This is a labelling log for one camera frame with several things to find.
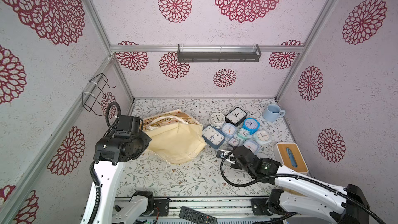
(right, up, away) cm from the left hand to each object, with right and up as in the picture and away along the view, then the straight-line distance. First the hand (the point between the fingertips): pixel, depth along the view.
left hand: (147, 143), depth 68 cm
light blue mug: (+72, +13, +35) cm, 81 cm away
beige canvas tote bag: (+8, -3, +31) cm, 32 cm away
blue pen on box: (+75, -12, +19) cm, 78 cm away
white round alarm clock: (+35, +9, +35) cm, 51 cm away
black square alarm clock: (+48, +11, +38) cm, 63 cm away
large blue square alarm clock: (+32, -2, +29) cm, 43 cm away
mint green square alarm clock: (+51, 0, +31) cm, 60 cm away
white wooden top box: (+78, -16, +14) cm, 80 cm away
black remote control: (+19, -33, +3) cm, 38 cm away
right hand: (+39, -5, +11) cm, 41 cm away
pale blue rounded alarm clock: (+55, -6, +25) cm, 61 cm away
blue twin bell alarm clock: (+58, +5, +35) cm, 68 cm away
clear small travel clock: (+44, -5, +27) cm, 52 cm away
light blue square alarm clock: (+42, +2, +32) cm, 53 cm away
